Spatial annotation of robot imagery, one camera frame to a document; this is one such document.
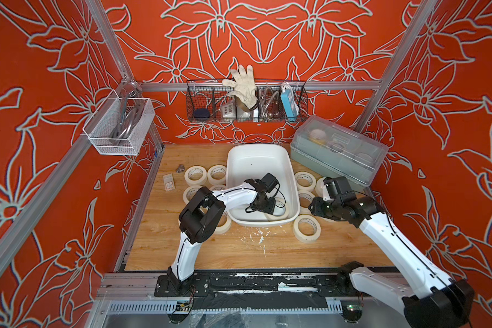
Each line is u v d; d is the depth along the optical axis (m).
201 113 0.96
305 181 1.03
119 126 0.76
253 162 1.10
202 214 0.53
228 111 0.94
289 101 0.86
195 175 1.07
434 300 0.36
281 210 0.91
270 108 0.90
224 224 0.85
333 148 0.95
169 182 1.02
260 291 0.73
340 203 0.58
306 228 0.88
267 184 0.75
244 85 0.89
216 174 1.06
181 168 1.07
